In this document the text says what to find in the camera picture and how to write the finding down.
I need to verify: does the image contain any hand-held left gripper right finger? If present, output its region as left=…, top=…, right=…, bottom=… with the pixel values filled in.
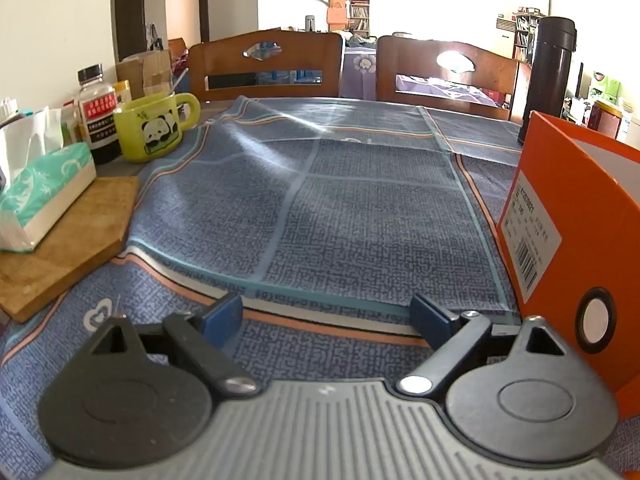
left=396, top=294, right=576, bottom=398

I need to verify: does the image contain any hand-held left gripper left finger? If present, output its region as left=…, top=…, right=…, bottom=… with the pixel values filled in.
left=82, top=292, right=261, bottom=401

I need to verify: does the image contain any orange cardboard box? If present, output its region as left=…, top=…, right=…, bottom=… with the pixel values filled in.
left=495, top=110, right=640, bottom=418

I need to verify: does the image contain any blue patterned tablecloth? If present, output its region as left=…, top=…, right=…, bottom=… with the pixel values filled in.
left=0, top=95, right=640, bottom=480

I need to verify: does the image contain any wooden board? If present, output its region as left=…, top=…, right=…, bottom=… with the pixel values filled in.
left=0, top=175, right=142, bottom=323

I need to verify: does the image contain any green panda mug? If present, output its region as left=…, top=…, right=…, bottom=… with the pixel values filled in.
left=112, top=92, right=202, bottom=163

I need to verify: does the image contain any teal tissue pack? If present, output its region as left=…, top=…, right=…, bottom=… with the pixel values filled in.
left=0, top=105, right=97, bottom=252

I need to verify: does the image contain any glass bottle with black cap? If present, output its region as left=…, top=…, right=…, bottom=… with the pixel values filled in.
left=75, top=63, right=123, bottom=166

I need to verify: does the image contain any purple floral cloth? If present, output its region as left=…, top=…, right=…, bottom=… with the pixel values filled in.
left=342, top=45, right=378, bottom=101

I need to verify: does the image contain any wooden chair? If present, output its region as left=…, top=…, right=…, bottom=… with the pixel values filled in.
left=376, top=35, right=523, bottom=122
left=187, top=29, right=346, bottom=106

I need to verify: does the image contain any black thermos bottle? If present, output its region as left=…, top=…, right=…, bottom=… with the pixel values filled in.
left=517, top=16, right=578, bottom=147

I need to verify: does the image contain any red canister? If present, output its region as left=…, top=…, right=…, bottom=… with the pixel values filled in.
left=587, top=100, right=623, bottom=138

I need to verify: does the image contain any green storage box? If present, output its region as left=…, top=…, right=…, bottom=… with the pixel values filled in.
left=590, top=72, right=623, bottom=106

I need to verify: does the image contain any white standing air conditioner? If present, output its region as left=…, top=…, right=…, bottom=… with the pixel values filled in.
left=495, top=15, right=516, bottom=58

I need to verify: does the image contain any bookshelf with books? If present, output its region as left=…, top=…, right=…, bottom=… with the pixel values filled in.
left=348, top=0, right=372, bottom=36
left=512, top=7, right=546, bottom=63

